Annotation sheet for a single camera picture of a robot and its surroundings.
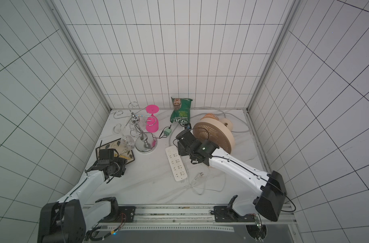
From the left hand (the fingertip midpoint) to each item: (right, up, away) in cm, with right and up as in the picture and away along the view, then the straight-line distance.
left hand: (127, 164), depth 88 cm
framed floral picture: (-1, +5, +4) cm, 6 cm away
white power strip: (+29, 0, -1) cm, 29 cm away
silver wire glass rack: (+8, +12, +9) cm, 17 cm away
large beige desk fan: (+50, +22, -21) cm, 58 cm away
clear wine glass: (+3, +15, -9) cm, 17 cm away
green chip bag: (+31, +31, +18) cm, 48 cm away
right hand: (+32, +13, -11) cm, 36 cm away
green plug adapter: (+22, +18, +14) cm, 32 cm away
